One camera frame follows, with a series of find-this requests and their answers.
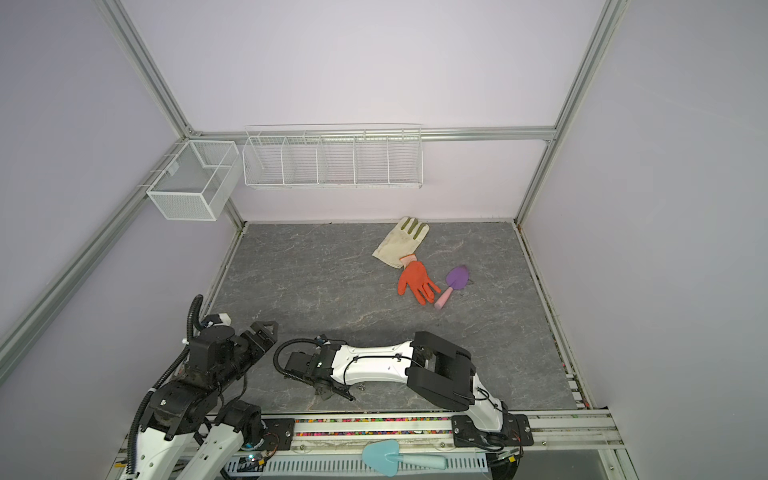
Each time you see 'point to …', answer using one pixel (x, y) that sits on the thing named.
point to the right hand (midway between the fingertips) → (336, 383)
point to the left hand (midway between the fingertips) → (270, 337)
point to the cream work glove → (404, 240)
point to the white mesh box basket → (196, 185)
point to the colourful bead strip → (372, 419)
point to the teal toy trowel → (383, 456)
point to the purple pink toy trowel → (458, 278)
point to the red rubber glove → (416, 277)
